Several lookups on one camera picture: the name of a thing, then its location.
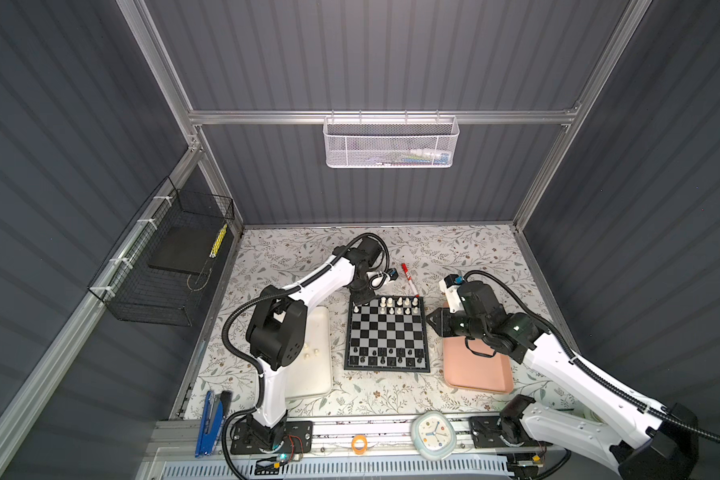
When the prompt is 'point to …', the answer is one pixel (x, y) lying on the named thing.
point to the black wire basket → (165, 255)
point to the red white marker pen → (410, 280)
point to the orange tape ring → (363, 450)
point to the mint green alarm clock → (434, 435)
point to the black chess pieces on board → (382, 361)
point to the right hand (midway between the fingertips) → (431, 320)
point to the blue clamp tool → (215, 413)
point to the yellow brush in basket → (218, 242)
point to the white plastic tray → (312, 375)
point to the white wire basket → (391, 141)
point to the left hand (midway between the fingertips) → (362, 290)
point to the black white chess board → (388, 333)
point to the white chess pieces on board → (390, 304)
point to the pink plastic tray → (465, 369)
